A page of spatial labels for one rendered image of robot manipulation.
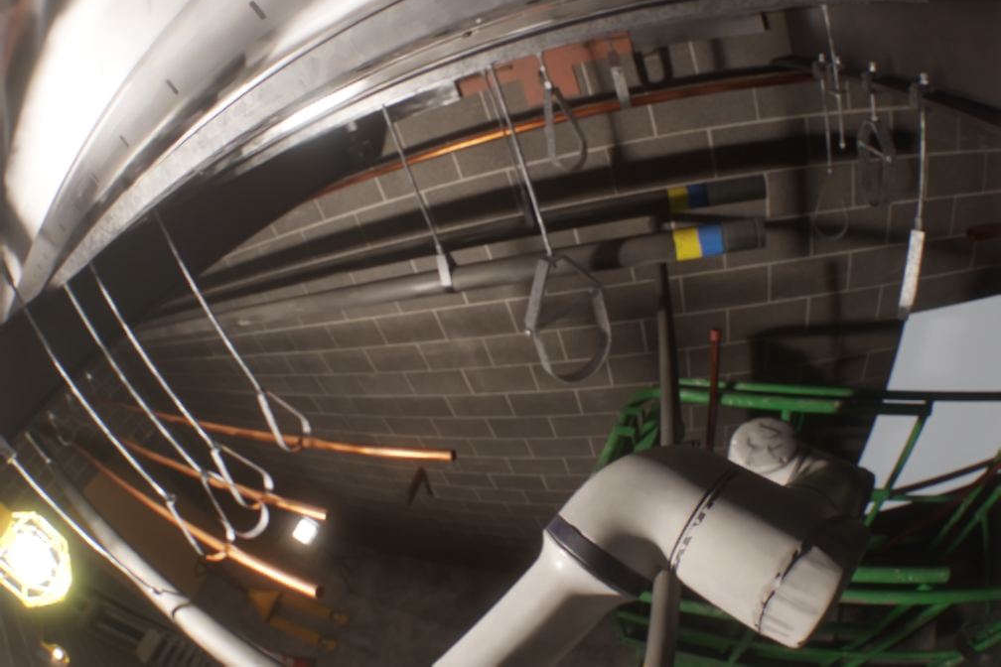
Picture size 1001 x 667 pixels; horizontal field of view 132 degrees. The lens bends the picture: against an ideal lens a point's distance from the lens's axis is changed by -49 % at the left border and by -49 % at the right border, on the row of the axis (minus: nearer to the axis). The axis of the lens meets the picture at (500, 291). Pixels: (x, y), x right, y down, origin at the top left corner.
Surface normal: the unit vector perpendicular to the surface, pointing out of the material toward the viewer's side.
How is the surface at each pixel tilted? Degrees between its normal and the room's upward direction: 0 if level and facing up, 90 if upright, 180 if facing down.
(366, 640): 0
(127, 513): 90
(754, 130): 90
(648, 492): 19
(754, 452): 9
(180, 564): 90
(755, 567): 37
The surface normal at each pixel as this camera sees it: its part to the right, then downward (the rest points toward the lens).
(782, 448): -0.33, -0.84
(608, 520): -0.43, -0.59
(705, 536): -0.70, -0.39
